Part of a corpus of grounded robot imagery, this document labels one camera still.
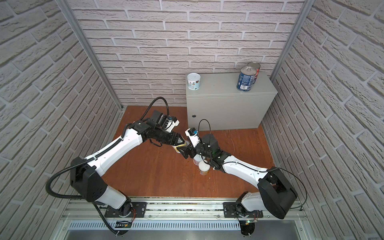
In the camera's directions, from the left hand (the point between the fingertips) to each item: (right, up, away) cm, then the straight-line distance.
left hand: (181, 139), depth 78 cm
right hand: (+1, -2, 0) cm, 2 cm away
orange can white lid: (+12, -16, +4) cm, 21 cm away
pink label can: (+9, -9, -5) cm, 13 cm away
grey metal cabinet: (+22, +20, +12) cm, 32 cm away
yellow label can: (+3, -2, -2) cm, 4 cm away
